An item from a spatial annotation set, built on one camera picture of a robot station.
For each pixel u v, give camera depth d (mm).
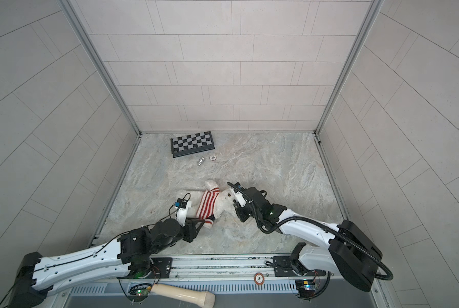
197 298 629
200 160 1018
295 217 523
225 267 725
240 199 699
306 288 680
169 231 527
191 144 1073
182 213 638
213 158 1047
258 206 611
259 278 694
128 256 518
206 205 788
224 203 782
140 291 649
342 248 407
